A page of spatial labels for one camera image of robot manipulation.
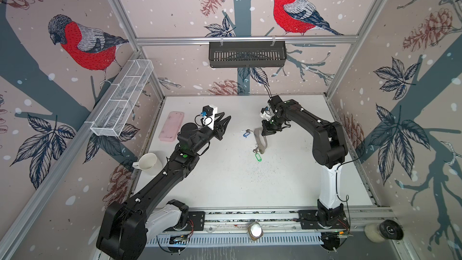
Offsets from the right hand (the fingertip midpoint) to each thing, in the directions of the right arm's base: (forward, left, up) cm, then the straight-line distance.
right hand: (264, 131), depth 95 cm
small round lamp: (-45, +6, +3) cm, 46 cm away
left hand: (-8, +17, +25) cm, 31 cm away
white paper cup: (-21, +55, +3) cm, 59 cm away
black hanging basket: (+30, +22, +28) cm, 46 cm away
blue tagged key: (+3, +8, -6) cm, 11 cm away
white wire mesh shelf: (-14, +64, +25) cm, 70 cm away
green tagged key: (-12, +3, -6) cm, 14 cm away
